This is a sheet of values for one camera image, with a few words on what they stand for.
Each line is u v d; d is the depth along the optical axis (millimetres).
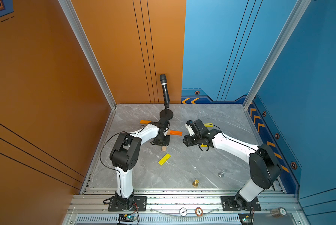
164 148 934
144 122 1103
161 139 836
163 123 791
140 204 739
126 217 708
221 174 803
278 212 659
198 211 710
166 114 1125
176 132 1021
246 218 710
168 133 1012
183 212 710
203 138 665
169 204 755
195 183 766
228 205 725
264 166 441
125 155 513
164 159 889
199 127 683
